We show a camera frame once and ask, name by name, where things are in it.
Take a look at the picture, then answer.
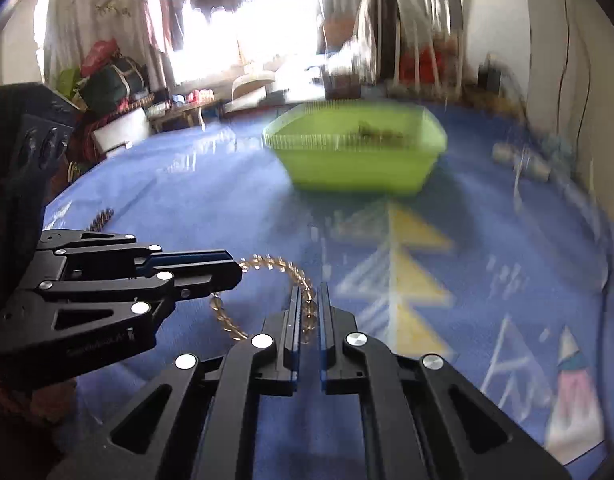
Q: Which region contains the dark duffel bag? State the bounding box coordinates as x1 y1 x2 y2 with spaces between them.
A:
79 55 148 111

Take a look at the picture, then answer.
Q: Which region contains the blue printed tablecloth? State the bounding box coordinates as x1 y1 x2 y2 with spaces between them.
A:
42 95 614 480

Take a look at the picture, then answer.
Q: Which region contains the dark purple bead bracelet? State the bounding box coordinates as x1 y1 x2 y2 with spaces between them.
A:
88 207 114 232

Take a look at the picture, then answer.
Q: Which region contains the red plastic bag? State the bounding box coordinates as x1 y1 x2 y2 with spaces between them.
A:
82 40 120 76

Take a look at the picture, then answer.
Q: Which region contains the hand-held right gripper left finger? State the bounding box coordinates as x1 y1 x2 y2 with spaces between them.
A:
49 286 304 480

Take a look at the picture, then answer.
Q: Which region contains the small cluttered wooden table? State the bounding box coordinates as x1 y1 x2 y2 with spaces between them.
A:
147 100 223 134

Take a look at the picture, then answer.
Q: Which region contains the black charger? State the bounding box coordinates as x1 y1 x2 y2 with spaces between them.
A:
477 62 504 94

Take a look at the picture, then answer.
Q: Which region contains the white power strip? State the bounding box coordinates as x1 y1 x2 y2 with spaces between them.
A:
492 142 554 182

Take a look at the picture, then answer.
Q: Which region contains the white plastic child chair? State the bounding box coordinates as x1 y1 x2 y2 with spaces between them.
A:
232 72 279 102

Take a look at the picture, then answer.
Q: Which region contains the wooden slat rack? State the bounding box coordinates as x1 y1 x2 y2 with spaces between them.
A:
394 25 464 92

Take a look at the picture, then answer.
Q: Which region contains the black wall cable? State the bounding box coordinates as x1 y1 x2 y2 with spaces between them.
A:
560 0 590 171

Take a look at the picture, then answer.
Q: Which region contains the beige curtain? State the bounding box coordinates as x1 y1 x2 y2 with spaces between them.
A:
319 0 464 86
44 0 174 92

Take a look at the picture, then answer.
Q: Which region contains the window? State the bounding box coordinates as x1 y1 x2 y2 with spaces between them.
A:
172 0 328 91

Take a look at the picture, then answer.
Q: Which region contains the translucent crystal bead bracelet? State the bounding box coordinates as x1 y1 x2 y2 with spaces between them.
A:
209 255 320 343

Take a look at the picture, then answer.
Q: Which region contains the green plastic basket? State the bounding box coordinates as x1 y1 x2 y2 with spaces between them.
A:
262 100 448 197

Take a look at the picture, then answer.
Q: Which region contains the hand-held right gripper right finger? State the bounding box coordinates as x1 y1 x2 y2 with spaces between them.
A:
319 282 573 480

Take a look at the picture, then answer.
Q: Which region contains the green plastic bag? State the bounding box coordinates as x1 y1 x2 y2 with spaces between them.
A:
57 67 84 99

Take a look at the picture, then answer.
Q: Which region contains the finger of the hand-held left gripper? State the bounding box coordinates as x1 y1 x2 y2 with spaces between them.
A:
35 230 235 281
0 262 244 391

